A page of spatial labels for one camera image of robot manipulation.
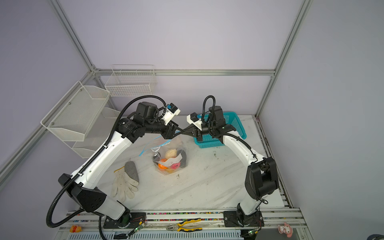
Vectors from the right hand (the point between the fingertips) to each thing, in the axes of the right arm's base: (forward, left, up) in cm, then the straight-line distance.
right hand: (182, 131), depth 73 cm
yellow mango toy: (-10, +9, -25) cm, 29 cm away
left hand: (-1, +1, +3) cm, 4 cm away
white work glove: (-16, +36, -28) cm, 49 cm away
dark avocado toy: (-5, +1, -21) cm, 22 cm away
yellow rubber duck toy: (-38, +51, -27) cm, 69 cm away
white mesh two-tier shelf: (+7, +55, +1) cm, 55 cm away
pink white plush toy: (-37, -49, -28) cm, 67 cm away
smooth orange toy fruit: (-9, +13, -21) cm, 26 cm away
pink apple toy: (-9, +5, -19) cm, 22 cm away
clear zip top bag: (-9, +12, -4) cm, 15 cm away
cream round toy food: (-2, +9, -19) cm, 21 cm away
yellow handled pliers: (-37, +3, -29) cm, 47 cm away
